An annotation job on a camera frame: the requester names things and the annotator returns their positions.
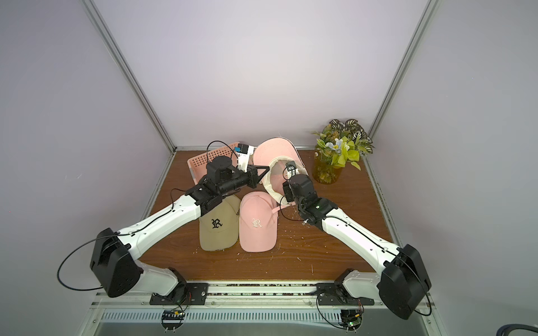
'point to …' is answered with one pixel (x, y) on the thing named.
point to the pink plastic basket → (198, 165)
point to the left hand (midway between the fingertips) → (271, 169)
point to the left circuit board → (172, 318)
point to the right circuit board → (352, 319)
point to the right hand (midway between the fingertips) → (293, 175)
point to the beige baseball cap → (218, 226)
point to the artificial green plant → (340, 142)
